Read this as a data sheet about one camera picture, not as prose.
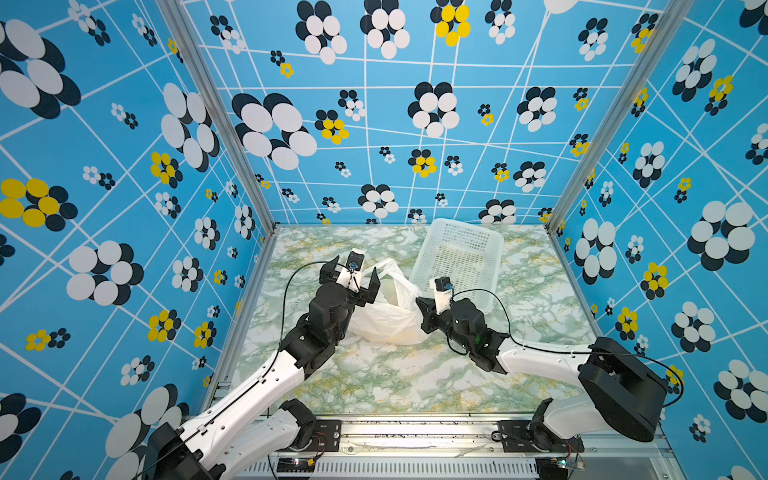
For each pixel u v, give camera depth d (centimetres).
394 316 81
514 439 72
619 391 43
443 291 71
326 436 73
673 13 68
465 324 63
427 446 72
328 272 64
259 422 58
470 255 109
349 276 59
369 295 64
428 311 75
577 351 49
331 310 51
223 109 87
